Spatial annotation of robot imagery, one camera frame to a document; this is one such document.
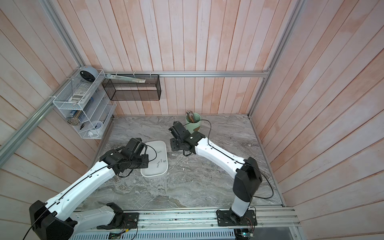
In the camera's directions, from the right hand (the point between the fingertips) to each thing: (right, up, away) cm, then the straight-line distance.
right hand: (174, 143), depth 83 cm
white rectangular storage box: (-12, -12, +14) cm, 22 cm away
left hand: (-16, -10, -5) cm, 20 cm away
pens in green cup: (+9, +18, +15) cm, 25 cm away
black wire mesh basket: (-42, +36, +22) cm, 59 cm away
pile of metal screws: (-10, -13, +13) cm, 21 cm away
